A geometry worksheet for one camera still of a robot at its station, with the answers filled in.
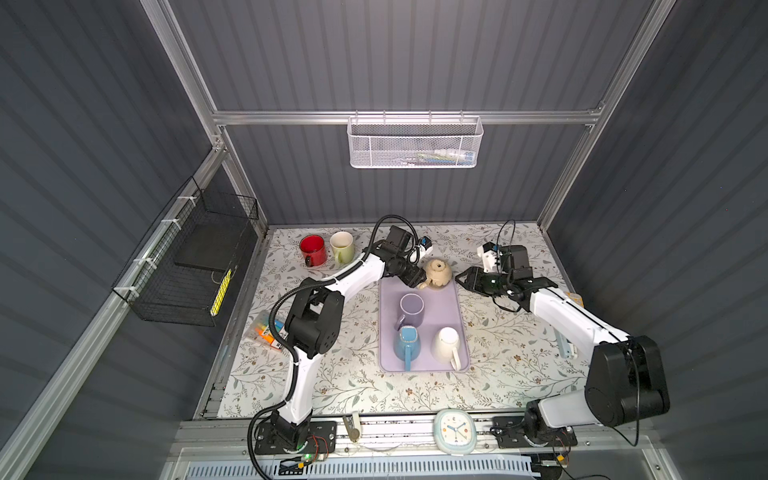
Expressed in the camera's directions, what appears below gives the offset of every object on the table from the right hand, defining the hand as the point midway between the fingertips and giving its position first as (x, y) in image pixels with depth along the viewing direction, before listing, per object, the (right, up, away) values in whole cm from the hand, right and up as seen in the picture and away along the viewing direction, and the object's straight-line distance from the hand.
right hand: (464, 280), depth 87 cm
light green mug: (-39, +11, +17) cm, 44 cm away
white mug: (-7, -17, -7) cm, 20 cm away
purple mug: (-16, -9, 0) cm, 18 cm away
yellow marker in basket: (-61, -4, -21) cm, 64 cm away
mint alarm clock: (-6, -36, -15) cm, 39 cm away
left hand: (-13, +2, +9) cm, 16 cm away
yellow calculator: (+41, -7, +12) cm, 43 cm away
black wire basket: (-72, +3, -15) cm, 73 cm away
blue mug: (-17, -17, -6) cm, 25 cm away
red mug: (-50, +9, +19) cm, 54 cm away
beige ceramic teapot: (-6, +2, +9) cm, 11 cm away
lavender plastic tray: (-5, -10, +10) cm, 15 cm away
